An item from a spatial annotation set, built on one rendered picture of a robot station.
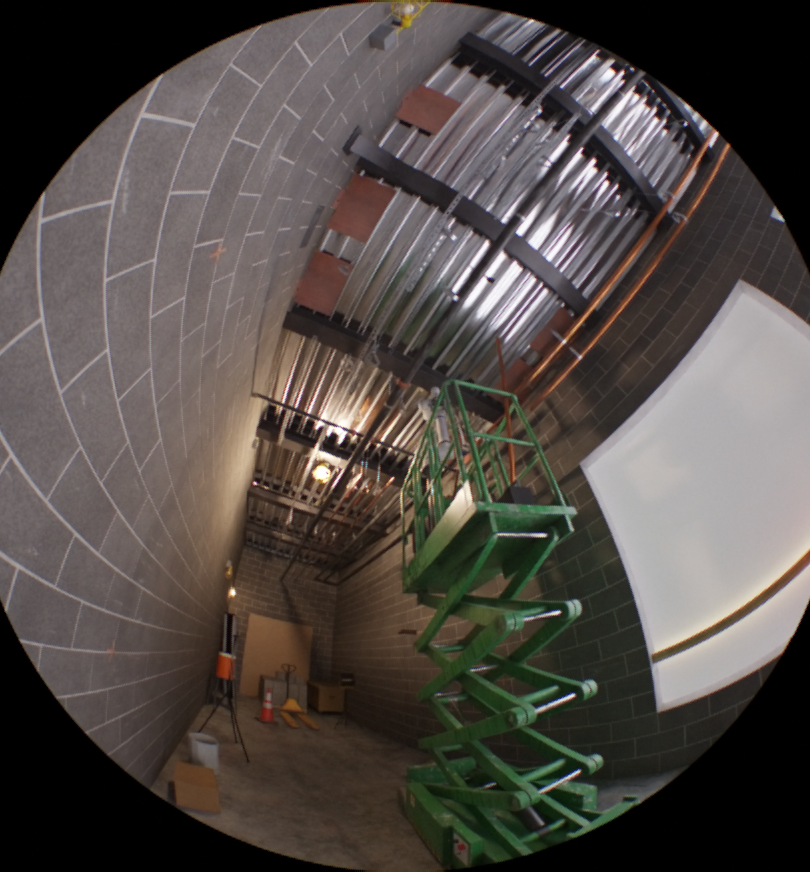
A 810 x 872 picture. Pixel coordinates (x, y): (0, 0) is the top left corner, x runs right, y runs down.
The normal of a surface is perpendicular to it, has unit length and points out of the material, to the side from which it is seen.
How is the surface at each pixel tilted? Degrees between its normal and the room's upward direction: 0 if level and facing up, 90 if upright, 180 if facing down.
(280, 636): 90
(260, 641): 90
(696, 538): 90
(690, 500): 90
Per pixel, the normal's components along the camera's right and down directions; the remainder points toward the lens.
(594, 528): -0.87, -0.35
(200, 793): 0.62, -0.58
